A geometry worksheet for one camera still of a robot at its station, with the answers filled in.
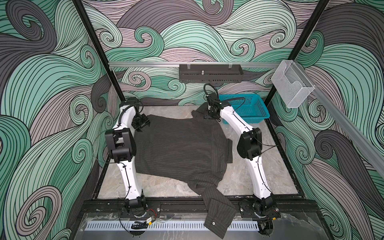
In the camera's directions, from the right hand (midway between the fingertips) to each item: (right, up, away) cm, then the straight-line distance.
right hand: (208, 114), depth 101 cm
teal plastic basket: (+37, +6, +18) cm, 41 cm away
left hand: (-41, -7, -5) cm, 42 cm away
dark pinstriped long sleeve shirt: (-11, -23, -6) cm, 26 cm away
